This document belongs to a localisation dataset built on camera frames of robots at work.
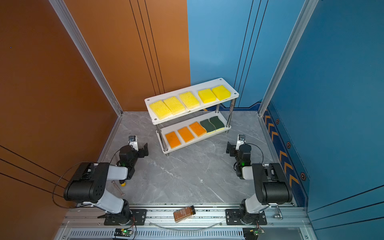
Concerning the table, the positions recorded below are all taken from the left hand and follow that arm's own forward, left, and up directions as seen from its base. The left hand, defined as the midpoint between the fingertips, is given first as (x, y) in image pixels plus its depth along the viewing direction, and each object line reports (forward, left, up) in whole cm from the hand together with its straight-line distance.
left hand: (140, 142), depth 95 cm
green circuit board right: (-46, -63, -8) cm, 79 cm away
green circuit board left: (-46, -1, -8) cm, 47 cm away
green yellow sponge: (+14, -51, +1) cm, 53 cm away
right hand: (0, -62, 0) cm, 62 cm away
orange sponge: (+9, -38, +1) cm, 39 cm away
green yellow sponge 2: (+12, -45, +1) cm, 46 cm away
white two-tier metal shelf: (-1, -32, +26) cm, 41 cm away
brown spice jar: (-39, -31, -2) cm, 50 cm away
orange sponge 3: (+1, -21, +2) cm, 21 cm away
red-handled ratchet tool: (-37, -78, -5) cm, 86 cm away
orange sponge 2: (+6, -29, +1) cm, 30 cm away
